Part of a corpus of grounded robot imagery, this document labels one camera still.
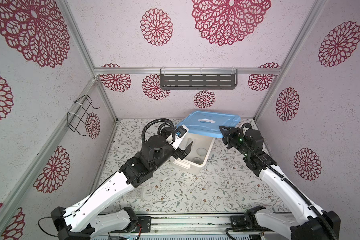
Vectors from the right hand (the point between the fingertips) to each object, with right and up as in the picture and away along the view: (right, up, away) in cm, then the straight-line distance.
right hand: (218, 124), depth 72 cm
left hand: (-18, -5, -6) cm, 20 cm away
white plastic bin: (-7, -19, +26) cm, 33 cm away
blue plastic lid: (-3, +1, +12) cm, 13 cm away
